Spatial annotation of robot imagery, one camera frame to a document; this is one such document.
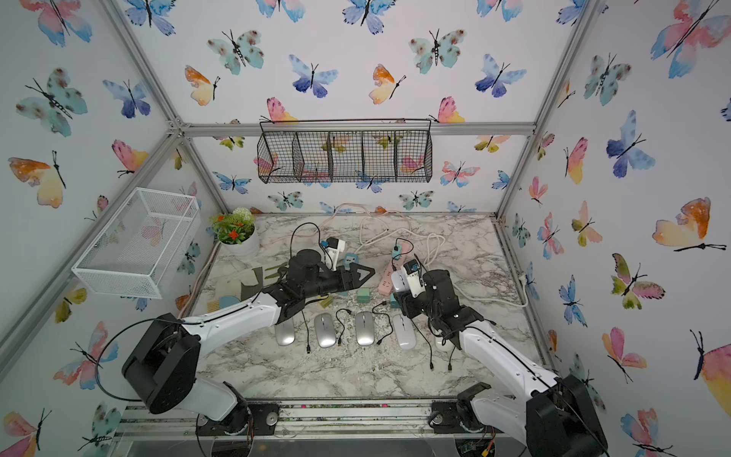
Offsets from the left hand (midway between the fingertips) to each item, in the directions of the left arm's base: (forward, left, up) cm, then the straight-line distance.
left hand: (371, 273), depth 78 cm
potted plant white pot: (+21, +45, -6) cm, 50 cm away
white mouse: (-10, -10, -18) cm, 23 cm away
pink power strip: (+6, -4, -18) cm, 19 cm away
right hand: (-1, -10, -7) cm, 12 cm away
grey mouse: (-8, +14, -19) cm, 25 cm away
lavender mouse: (0, -8, -5) cm, 10 cm away
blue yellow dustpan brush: (+2, +49, -19) cm, 53 cm away
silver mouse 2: (-7, +2, -19) cm, 21 cm away
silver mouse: (-8, +27, -20) cm, 35 cm away
